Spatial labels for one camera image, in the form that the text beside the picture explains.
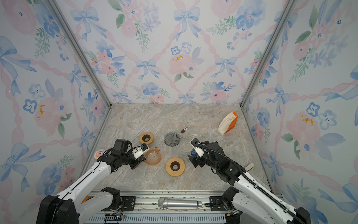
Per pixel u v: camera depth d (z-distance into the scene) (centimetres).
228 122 100
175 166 87
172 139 95
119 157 64
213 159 59
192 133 101
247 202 57
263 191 45
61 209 39
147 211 73
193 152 66
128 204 73
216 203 73
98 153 82
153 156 91
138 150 73
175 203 72
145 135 98
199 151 65
